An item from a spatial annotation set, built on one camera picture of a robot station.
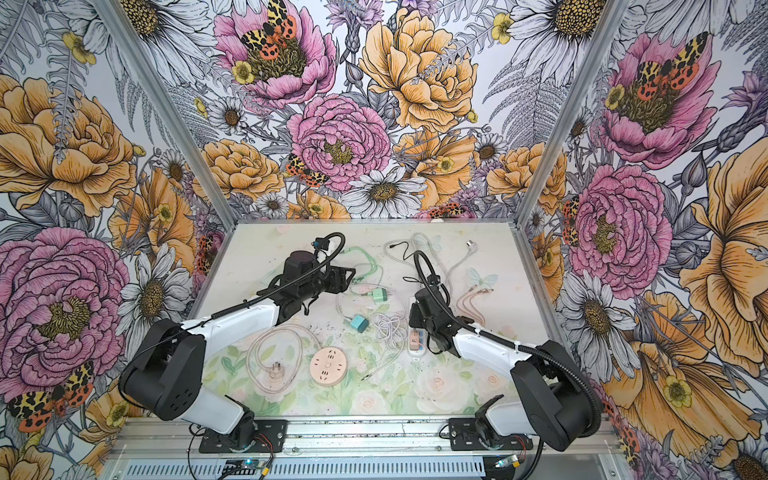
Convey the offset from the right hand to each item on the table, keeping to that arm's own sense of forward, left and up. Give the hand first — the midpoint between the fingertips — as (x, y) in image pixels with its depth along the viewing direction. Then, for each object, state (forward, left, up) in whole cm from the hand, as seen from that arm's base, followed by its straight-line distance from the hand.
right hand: (417, 317), depth 90 cm
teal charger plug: (0, +17, -2) cm, 17 cm away
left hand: (+9, +21, +9) cm, 24 cm away
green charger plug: (+10, +11, -3) cm, 16 cm away
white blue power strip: (-11, 0, +8) cm, 14 cm away
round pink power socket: (-13, +25, -2) cm, 28 cm away
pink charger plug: (-8, +1, +3) cm, 9 cm away
